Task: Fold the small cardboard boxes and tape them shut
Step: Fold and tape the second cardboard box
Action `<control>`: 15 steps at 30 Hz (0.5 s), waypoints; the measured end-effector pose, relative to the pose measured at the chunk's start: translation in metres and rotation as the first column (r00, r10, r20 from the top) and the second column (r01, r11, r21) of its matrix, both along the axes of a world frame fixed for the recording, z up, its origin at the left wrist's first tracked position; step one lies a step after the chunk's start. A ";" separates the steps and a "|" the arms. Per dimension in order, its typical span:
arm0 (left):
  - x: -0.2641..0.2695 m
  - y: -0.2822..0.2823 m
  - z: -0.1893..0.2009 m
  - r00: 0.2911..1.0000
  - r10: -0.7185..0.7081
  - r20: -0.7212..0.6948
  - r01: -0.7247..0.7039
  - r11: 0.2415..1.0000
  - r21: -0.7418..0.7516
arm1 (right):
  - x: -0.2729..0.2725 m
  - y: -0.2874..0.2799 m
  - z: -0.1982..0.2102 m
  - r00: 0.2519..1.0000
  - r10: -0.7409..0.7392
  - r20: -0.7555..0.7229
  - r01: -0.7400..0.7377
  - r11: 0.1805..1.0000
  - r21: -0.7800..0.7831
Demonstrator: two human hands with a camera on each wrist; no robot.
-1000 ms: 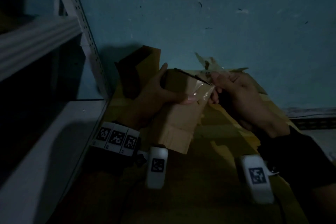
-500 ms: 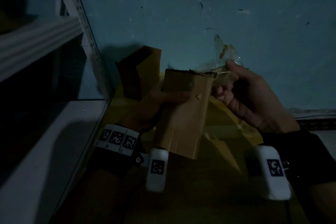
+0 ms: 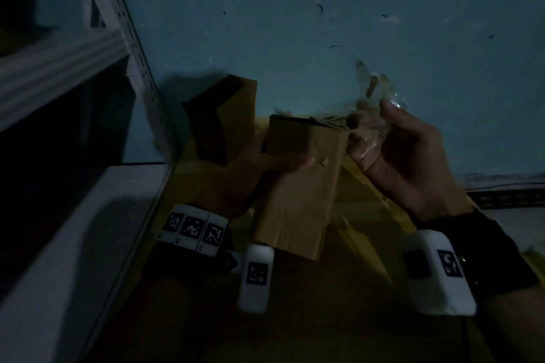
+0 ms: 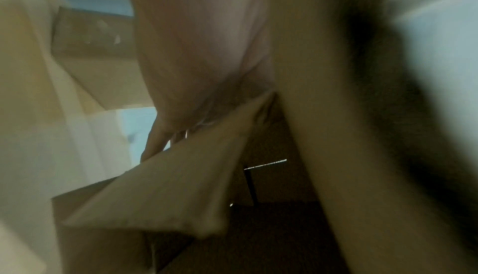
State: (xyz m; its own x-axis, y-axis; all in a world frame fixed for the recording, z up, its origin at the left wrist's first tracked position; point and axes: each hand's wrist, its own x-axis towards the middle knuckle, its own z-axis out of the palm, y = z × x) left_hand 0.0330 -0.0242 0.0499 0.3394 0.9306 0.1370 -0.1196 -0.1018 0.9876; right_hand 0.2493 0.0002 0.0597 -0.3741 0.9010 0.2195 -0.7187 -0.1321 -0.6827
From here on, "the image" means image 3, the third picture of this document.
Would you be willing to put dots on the person's right hand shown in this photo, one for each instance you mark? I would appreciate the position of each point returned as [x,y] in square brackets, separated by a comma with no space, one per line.
[413,167]

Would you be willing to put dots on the person's left hand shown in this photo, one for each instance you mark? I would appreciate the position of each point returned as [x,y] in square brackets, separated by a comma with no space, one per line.
[255,175]

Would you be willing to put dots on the brown cardboard box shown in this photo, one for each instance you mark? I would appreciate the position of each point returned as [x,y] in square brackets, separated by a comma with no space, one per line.
[221,120]
[298,197]

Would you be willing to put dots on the clear packing tape strip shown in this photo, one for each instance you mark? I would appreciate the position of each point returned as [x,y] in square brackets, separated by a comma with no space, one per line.
[370,124]

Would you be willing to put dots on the person's right forearm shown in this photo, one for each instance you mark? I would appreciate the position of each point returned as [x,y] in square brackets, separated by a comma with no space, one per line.
[519,324]

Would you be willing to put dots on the person's left forearm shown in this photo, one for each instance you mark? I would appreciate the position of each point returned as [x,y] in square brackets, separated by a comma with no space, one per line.
[144,324]

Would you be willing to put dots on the black left wristband with markers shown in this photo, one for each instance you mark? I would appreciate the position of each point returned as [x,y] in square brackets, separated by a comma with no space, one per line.
[187,239]

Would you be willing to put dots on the black patterned strip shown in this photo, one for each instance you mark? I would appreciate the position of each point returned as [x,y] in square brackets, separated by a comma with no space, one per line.
[506,194]

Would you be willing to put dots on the white metal shelf rack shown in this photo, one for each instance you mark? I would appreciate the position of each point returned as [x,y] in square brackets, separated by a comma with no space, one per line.
[64,73]

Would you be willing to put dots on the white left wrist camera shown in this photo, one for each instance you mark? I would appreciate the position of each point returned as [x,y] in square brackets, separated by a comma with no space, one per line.
[255,277]

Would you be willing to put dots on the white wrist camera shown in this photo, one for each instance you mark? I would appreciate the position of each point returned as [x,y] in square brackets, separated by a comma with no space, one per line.
[438,273]
[255,277]

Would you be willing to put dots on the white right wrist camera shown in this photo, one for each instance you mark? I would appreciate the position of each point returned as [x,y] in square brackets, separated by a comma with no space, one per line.
[438,273]

